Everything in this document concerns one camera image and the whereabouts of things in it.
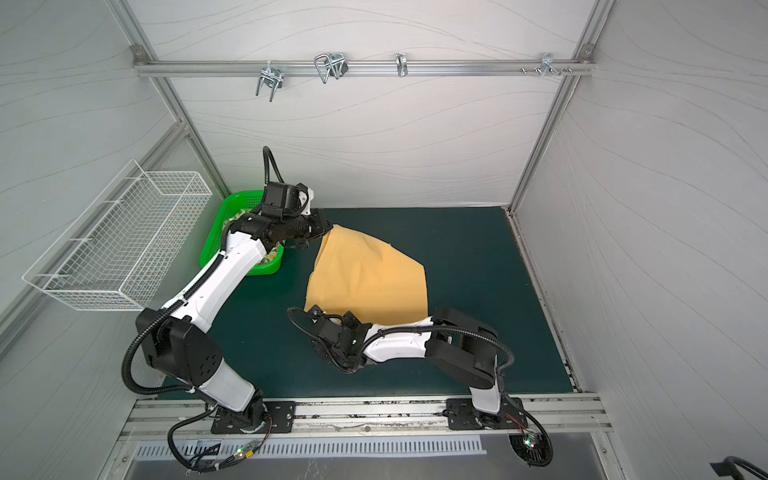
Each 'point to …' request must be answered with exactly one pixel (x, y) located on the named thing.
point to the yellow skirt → (368, 277)
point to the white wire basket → (124, 248)
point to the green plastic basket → (233, 204)
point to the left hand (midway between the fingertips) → (339, 220)
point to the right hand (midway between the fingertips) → (336, 324)
